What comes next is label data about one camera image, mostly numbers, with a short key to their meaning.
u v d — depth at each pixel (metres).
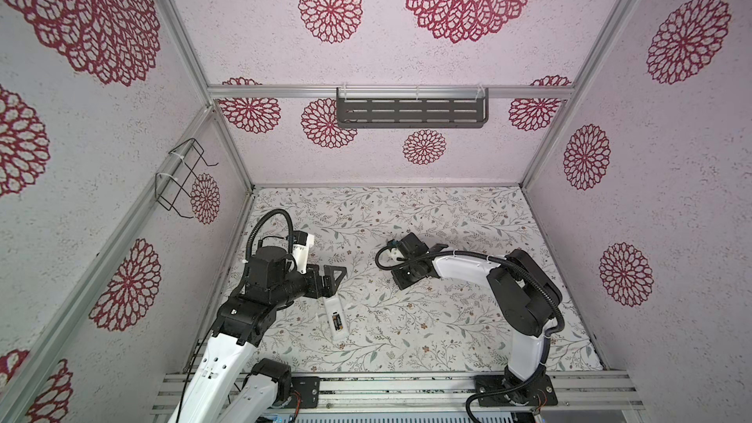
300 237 0.62
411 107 0.97
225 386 0.43
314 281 0.60
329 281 0.62
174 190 0.75
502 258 0.55
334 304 0.88
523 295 0.51
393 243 0.87
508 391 0.62
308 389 0.73
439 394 0.75
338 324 0.83
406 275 0.82
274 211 0.54
